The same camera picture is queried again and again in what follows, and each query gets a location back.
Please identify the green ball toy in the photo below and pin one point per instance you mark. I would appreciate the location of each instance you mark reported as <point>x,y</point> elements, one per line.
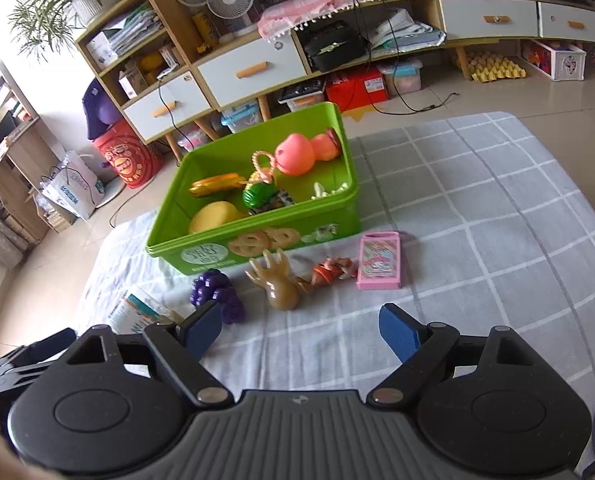
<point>258,195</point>

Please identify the potted green plant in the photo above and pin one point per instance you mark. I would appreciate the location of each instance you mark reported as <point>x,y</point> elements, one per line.
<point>43,26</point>

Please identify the white desk fan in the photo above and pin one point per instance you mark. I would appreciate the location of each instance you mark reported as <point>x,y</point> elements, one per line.
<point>236,16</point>

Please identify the black case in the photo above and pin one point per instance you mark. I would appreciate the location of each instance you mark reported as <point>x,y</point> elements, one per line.
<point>333,45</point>

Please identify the green plastic biscuit box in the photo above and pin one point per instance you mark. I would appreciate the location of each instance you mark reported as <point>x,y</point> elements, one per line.
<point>282,184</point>

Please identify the purple grape toy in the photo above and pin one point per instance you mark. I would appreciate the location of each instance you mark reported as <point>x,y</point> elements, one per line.
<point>214,285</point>

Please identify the red cardboard box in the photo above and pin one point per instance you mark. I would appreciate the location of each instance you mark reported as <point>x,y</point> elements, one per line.
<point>356,87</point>

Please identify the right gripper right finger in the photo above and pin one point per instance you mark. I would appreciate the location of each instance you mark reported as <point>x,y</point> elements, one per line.
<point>423,351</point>

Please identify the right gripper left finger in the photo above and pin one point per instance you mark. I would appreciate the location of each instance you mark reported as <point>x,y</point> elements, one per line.
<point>177,350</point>

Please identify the clear storage bin blue lid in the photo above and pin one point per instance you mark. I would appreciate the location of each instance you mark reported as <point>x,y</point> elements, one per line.
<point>240,117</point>

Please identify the grey checked cloth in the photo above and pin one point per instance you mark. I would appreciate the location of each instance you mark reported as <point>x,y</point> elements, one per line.
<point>493,230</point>

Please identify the yellow egg tray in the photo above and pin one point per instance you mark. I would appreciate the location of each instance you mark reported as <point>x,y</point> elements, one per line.
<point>485,66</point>

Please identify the yellow round toy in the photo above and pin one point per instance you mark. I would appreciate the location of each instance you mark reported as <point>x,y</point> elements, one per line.
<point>214,215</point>

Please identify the tan antler hand toy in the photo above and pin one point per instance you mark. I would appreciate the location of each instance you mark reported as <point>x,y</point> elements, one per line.
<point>275,277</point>

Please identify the wooden TV cabinet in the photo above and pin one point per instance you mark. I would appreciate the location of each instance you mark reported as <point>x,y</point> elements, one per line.
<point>250,67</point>

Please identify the pink pig toy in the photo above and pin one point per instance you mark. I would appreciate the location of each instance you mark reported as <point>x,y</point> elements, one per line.
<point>296,154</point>

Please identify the orange yellow plate toy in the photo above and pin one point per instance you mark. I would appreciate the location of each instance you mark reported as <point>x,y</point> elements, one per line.
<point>217,184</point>

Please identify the orange white rope toy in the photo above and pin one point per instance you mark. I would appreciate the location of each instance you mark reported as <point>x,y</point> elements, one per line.
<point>327,273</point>

